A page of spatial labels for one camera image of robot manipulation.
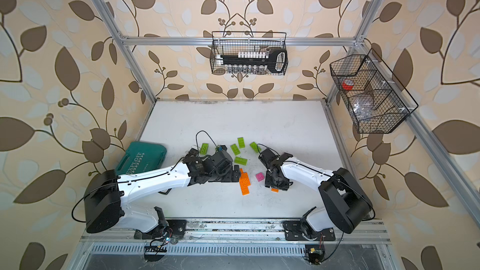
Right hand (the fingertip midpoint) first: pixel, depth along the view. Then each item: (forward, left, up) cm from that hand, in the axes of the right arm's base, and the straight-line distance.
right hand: (273, 185), depth 86 cm
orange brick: (+4, +14, +2) cm, 14 cm away
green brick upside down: (+21, +8, +1) cm, 22 cm away
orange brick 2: (+2, +13, +2) cm, 14 cm away
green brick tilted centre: (+20, +18, +1) cm, 27 cm away
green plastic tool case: (+14, +64, +6) cm, 66 cm away
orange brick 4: (-3, 0, +1) cm, 3 cm away
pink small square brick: (+4, +6, +1) cm, 8 cm away
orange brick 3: (0, +13, +2) cm, 14 cm away
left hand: (+3, +18, +10) cm, 21 cm away
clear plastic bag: (+16, -33, +35) cm, 50 cm away
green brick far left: (+20, +34, +1) cm, 40 cm away
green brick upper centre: (+25, +15, 0) cm, 29 cm away
